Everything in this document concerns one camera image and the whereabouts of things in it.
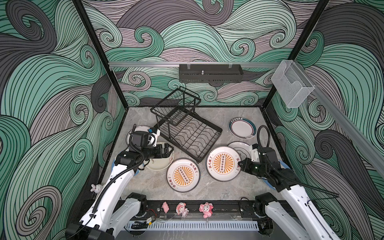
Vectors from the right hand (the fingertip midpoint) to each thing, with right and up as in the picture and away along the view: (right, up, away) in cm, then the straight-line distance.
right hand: (238, 163), depth 76 cm
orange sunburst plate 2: (-8, -2, +4) cm, 9 cm away
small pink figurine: (-38, -21, -3) cm, 43 cm away
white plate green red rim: (+14, +16, +33) cm, 40 cm away
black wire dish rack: (-33, +22, +3) cm, 40 cm away
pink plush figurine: (-17, -20, -5) cm, 27 cm away
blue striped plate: (-56, -7, +9) cm, 58 cm away
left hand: (-38, +8, 0) cm, 39 cm away
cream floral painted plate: (-44, -4, +12) cm, 46 cm away
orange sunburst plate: (-29, -10, +8) cm, 32 cm away
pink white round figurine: (-30, -21, -5) cm, 37 cm away
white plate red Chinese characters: (-42, +16, -14) cm, 47 cm away
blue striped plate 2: (+31, -5, +12) cm, 34 cm away
